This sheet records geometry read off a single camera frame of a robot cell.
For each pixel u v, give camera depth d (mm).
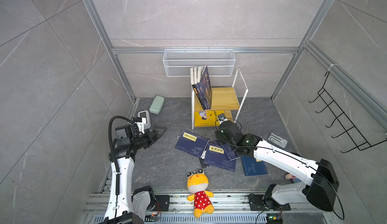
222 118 674
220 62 1004
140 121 688
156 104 1139
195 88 735
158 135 648
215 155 877
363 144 575
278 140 950
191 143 940
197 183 730
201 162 856
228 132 582
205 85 881
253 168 841
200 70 787
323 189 386
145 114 1042
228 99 932
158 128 698
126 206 397
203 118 1007
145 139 647
